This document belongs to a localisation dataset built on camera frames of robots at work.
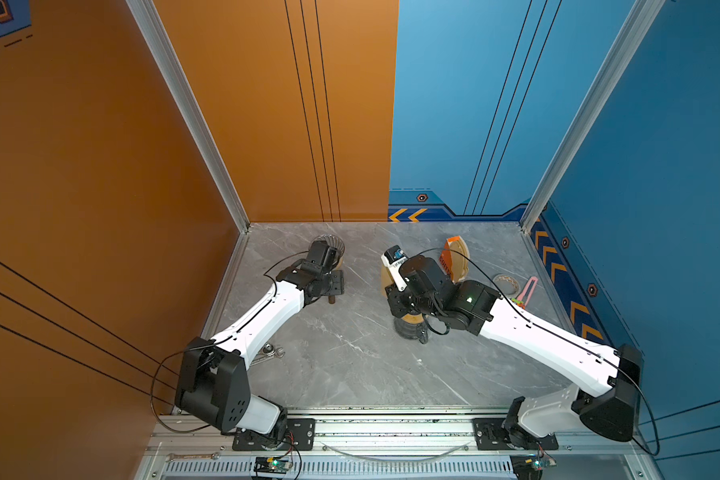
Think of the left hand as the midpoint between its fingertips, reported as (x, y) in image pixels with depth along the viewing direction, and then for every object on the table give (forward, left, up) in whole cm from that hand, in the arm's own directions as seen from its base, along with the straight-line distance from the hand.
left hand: (332, 278), depth 87 cm
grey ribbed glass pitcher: (-12, -23, -10) cm, 28 cm away
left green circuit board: (-44, +12, -16) cm, 48 cm away
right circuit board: (-43, -49, -14) cm, 67 cm away
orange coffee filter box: (+12, -39, -7) cm, 42 cm away
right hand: (-10, -15, +10) cm, 21 cm away
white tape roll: (+7, -59, -13) cm, 61 cm away
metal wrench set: (-17, +18, -14) cm, 29 cm away
